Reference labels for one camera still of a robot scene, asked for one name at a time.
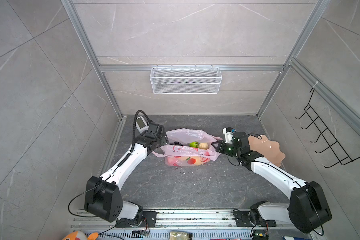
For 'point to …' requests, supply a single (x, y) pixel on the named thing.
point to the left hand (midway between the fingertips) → (161, 136)
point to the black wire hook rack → (342, 158)
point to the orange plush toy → (80, 235)
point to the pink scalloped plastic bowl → (270, 150)
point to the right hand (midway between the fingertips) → (211, 142)
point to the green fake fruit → (194, 144)
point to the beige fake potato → (203, 145)
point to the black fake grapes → (177, 143)
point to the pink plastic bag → (185, 156)
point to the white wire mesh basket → (185, 80)
